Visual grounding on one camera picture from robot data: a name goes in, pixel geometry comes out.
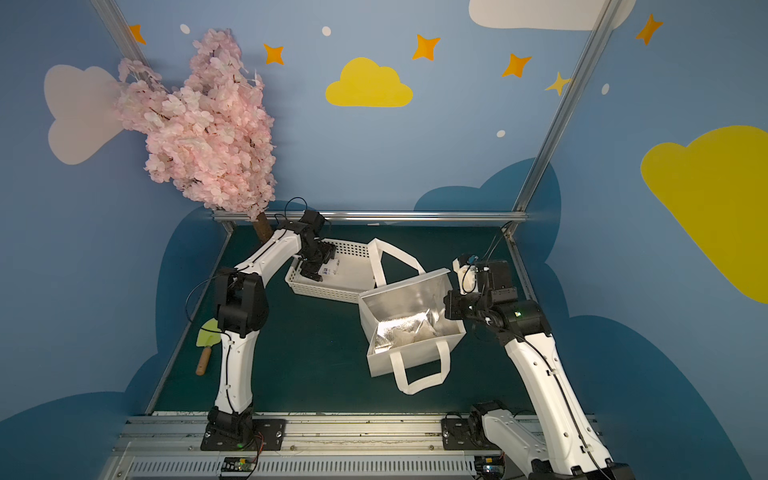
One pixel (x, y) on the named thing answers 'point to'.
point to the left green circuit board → (238, 464)
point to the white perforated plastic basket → (347, 275)
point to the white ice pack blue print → (329, 269)
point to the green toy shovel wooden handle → (208, 335)
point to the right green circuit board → (490, 467)
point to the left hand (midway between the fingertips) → (332, 259)
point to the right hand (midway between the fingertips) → (450, 295)
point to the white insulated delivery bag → (404, 321)
